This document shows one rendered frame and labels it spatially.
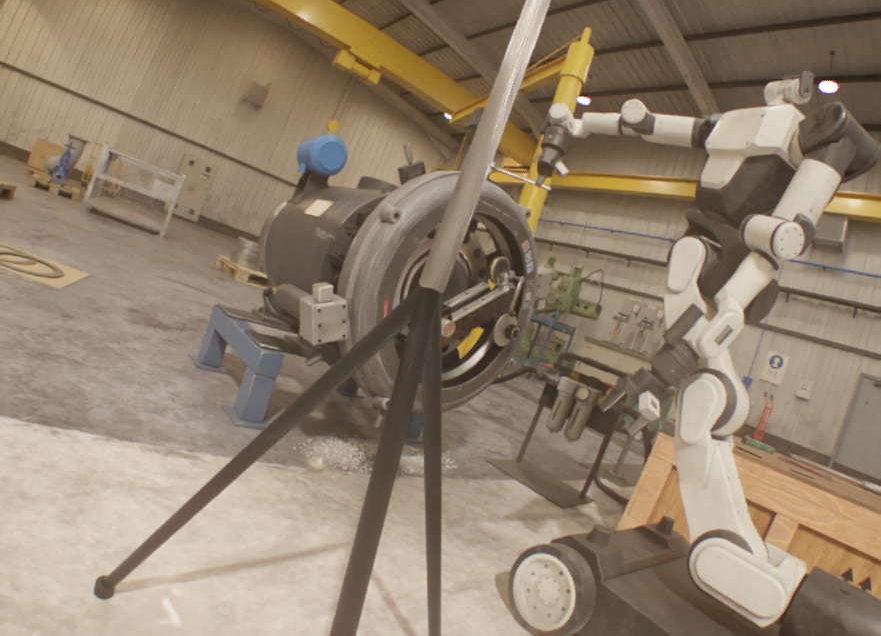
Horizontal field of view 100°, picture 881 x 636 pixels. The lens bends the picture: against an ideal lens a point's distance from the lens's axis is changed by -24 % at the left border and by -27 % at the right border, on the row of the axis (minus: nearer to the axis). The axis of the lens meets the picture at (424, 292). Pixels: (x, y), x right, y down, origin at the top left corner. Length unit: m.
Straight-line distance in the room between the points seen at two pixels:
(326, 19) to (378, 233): 12.05
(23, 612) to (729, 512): 1.22
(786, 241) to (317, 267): 1.28
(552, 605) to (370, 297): 0.82
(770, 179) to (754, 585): 0.86
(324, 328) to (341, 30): 12.26
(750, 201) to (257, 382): 1.44
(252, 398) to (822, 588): 1.50
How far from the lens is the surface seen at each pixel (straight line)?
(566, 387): 2.05
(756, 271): 1.08
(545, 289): 1.77
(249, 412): 1.56
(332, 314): 1.19
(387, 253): 1.20
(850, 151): 1.19
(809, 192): 1.13
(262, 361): 1.51
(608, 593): 1.06
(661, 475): 1.74
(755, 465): 1.68
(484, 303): 1.45
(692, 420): 1.10
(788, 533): 1.70
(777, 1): 10.95
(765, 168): 1.23
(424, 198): 1.26
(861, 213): 12.06
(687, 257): 1.21
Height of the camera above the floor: 0.59
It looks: level
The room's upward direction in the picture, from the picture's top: 21 degrees clockwise
